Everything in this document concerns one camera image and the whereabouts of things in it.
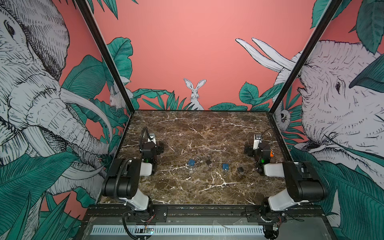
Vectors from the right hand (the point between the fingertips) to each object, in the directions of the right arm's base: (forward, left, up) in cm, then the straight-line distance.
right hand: (253, 140), depth 94 cm
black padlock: (-11, +29, -7) cm, 32 cm away
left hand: (0, +65, +2) cm, 65 cm away
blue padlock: (-12, +40, -7) cm, 42 cm away
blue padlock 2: (-14, +19, -7) cm, 24 cm away
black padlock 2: (-16, +9, -8) cm, 20 cm away
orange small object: (-6, -12, -7) cm, 15 cm away
